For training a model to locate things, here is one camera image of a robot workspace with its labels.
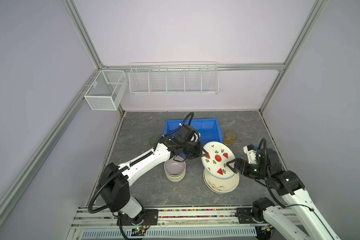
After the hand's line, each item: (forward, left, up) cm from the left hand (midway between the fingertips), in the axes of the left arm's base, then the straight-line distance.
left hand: (208, 156), depth 73 cm
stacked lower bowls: (-6, +17, -12) cm, 22 cm away
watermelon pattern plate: (-2, -4, -3) cm, 5 cm away
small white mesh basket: (+52, +62, +4) cm, 81 cm away
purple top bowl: (-1, +17, -10) cm, 20 cm away
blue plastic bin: (+32, -9, -21) cm, 39 cm away
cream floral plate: (-10, -8, -17) cm, 21 cm away
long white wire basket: (+54, +15, +10) cm, 57 cm away
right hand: (-5, -12, -3) cm, 13 cm away
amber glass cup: (+22, -20, -15) cm, 33 cm away
